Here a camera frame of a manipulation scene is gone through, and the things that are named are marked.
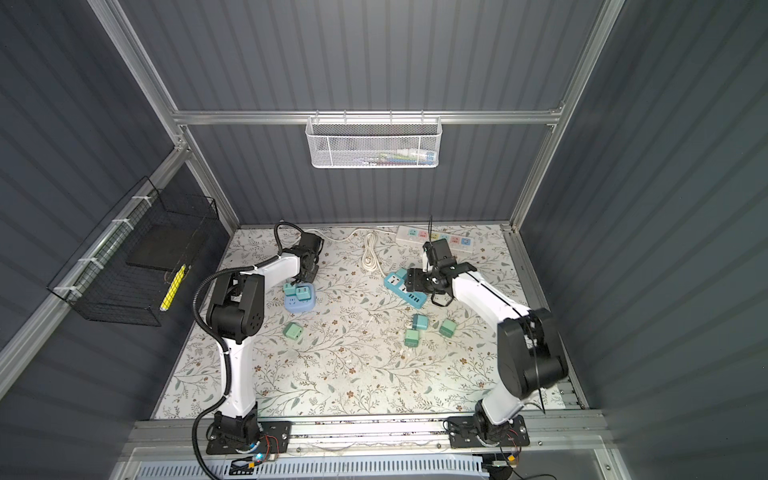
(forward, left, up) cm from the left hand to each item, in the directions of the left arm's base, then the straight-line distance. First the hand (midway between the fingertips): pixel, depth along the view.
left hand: (298, 270), depth 104 cm
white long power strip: (+14, -45, +1) cm, 47 cm away
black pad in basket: (-9, +30, +25) cm, 40 cm away
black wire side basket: (-18, +33, +25) cm, 45 cm away
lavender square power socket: (-14, 0, +1) cm, 14 cm away
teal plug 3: (-23, -41, 0) cm, 47 cm away
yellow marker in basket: (-24, +20, +25) cm, 40 cm away
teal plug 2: (-12, -4, +4) cm, 14 cm away
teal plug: (-11, 0, +4) cm, 12 cm away
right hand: (-14, -41, +9) cm, 44 cm away
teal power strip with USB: (-9, -35, +1) cm, 36 cm away
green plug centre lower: (-27, -37, 0) cm, 46 cm away
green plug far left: (-23, -1, -1) cm, 23 cm away
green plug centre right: (-25, -49, 0) cm, 55 cm away
